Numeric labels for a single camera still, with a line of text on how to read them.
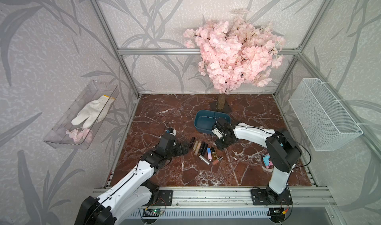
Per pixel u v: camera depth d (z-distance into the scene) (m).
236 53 0.61
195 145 0.91
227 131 0.67
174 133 0.77
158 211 0.70
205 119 1.05
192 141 0.94
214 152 0.89
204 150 0.89
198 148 0.90
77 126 0.63
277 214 0.72
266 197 0.67
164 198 0.73
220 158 0.86
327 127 0.59
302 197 0.75
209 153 0.87
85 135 0.56
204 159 0.85
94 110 0.68
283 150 0.48
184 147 0.74
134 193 0.58
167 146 0.61
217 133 0.85
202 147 0.91
